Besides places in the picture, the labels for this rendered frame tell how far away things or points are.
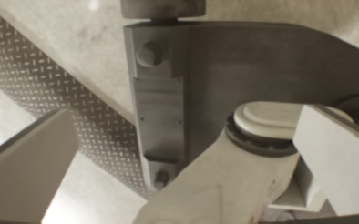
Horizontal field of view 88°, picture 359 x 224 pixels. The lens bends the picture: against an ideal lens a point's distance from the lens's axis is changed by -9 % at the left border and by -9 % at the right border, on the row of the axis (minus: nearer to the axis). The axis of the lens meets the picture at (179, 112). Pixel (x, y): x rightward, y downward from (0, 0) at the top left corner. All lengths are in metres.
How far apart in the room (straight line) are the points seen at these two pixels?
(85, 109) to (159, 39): 0.50
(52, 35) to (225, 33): 0.60
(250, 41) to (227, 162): 0.25
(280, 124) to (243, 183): 0.12
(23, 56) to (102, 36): 0.34
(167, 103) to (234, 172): 0.25
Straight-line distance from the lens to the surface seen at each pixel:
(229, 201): 0.27
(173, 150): 0.56
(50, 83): 0.88
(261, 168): 0.33
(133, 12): 0.46
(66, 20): 0.79
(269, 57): 0.47
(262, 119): 0.35
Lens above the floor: 0.61
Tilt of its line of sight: 59 degrees down
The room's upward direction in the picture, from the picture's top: 158 degrees counter-clockwise
